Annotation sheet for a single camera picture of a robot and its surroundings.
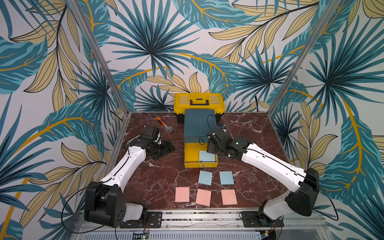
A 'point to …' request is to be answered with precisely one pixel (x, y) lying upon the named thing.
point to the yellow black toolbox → (198, 101)
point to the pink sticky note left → (182, 194)
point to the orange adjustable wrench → (167, 128)
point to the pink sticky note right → (229, 197)
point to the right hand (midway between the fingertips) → (211, 146)
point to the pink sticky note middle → (203, 197)
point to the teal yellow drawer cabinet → (198, 123)
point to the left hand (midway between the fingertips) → (169, 153)
